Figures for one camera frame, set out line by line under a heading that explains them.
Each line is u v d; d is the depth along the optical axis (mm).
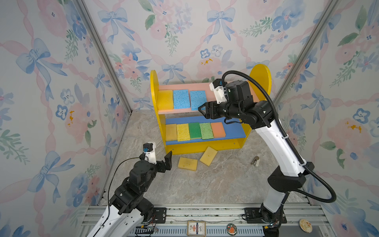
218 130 880
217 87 539
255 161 903
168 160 626
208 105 547
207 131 879
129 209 480
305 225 716
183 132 879
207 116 564
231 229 702
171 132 875
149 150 568
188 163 902
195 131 885
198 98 681
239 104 448
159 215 745
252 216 732
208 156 927
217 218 735
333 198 399
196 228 689
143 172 489
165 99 681
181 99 678
